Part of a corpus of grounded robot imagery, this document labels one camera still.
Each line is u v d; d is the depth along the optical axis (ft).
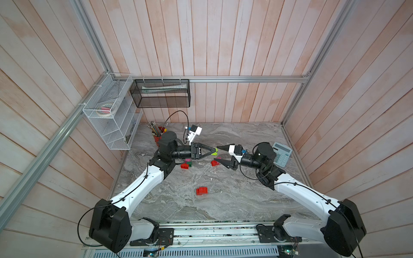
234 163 2.04
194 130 2.12
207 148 2.10
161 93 3.42
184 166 3.13
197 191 2.81
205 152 2.09
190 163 3.19
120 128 2.52
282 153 3.31
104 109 2.40
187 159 2.66
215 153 2.09
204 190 2.80
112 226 1.30
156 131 3.23
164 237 2.40
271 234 2.38
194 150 2.00
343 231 1.29
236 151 1.84
